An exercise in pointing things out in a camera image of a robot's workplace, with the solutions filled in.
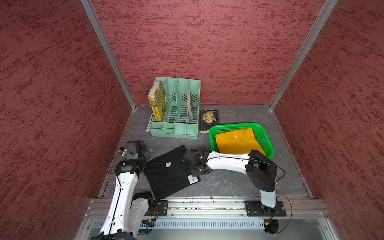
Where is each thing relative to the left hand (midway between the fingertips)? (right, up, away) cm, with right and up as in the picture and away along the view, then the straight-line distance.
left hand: (147, 157), depth 80 cm
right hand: (+28, -11, +5) cm, 30 cm away
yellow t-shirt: (+56, +6, +15) cm, 58 cm away
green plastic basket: (+69, +15, +17) cm, 73 cm away
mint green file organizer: (+16, +29, +38) cm, 50 cm away
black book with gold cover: (+36, +22, +30) cm, 52 cm away
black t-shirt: (+10, -11, +8) cm, 17 cm away
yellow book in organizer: (+2, +34, +13) cm, 36 cm away
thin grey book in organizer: (+23, +31, +20) cm, 43 cm away
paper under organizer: (-8, +15, +25) cm, 30 cm away
